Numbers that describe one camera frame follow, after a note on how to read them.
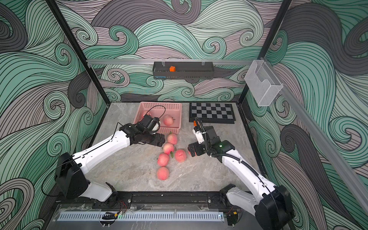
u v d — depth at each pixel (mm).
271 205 375
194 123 1064
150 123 634
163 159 816
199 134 722
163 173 763
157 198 739
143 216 697
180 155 835
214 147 575
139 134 561
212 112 1076
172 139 917
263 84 764
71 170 398
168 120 1003
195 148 698
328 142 509
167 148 873
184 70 951
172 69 880
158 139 730
